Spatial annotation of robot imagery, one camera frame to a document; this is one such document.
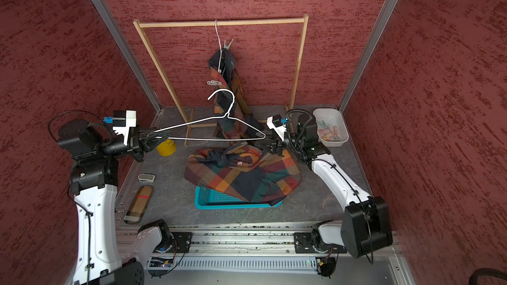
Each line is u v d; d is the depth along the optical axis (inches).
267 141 25.9
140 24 25.7
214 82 27.2
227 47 33.7
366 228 15.8
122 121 17.3
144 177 35.0
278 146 25.2
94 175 17.1
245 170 30.8
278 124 24.3
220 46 35.5
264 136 28.3
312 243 29.1
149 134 19.9
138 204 31.7
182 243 29.1
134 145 18.9
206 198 32.6
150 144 20.8
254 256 28.5
